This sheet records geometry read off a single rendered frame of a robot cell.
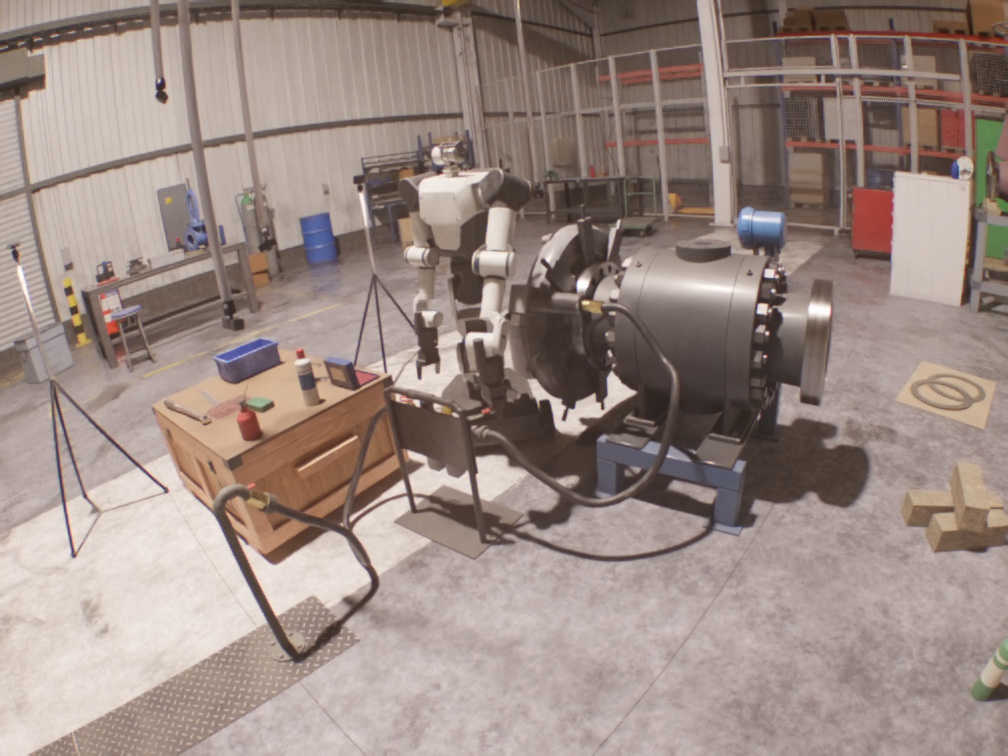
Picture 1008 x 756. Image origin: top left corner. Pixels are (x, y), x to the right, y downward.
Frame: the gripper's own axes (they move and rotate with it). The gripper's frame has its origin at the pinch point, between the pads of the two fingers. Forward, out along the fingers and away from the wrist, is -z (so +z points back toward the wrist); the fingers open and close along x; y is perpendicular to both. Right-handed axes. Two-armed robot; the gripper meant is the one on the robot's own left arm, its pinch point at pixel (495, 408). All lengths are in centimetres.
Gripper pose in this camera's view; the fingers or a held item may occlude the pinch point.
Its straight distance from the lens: 179.4
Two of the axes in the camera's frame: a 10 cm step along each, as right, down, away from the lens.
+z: -1.1, -9.2, -3.8
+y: 9.0, -2.5, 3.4
